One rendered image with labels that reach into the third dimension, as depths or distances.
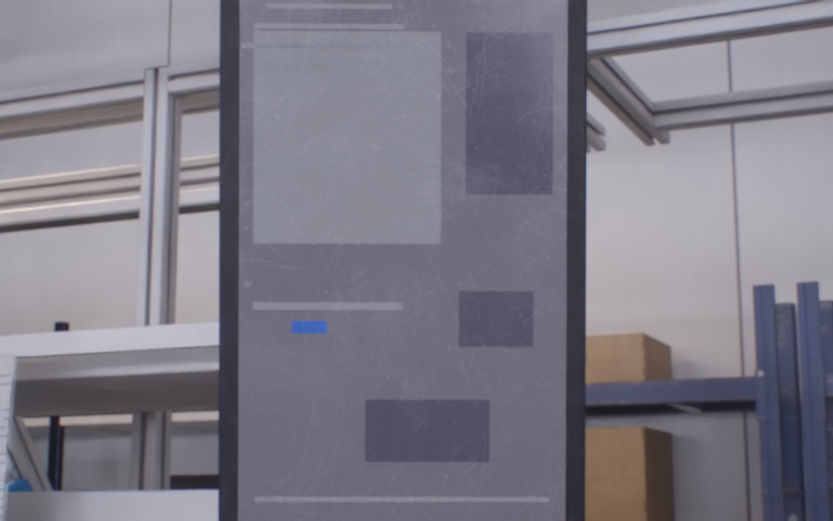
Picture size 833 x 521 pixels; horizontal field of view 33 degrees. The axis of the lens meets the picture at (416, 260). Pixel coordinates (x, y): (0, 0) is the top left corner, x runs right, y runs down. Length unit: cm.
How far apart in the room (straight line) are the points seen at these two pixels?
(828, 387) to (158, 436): 245
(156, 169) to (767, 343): 240
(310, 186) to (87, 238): 482
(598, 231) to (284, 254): 383
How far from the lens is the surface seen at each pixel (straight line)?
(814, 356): 418
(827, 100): 239
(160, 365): 159
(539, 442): 113
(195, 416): 482
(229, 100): 113
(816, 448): 416
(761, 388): 418
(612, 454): 431
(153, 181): 224
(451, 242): 111
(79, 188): 295
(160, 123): 224
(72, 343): 155
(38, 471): 284
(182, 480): 489
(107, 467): 572
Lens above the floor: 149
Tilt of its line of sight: 11 degrees up
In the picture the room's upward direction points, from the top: straight up
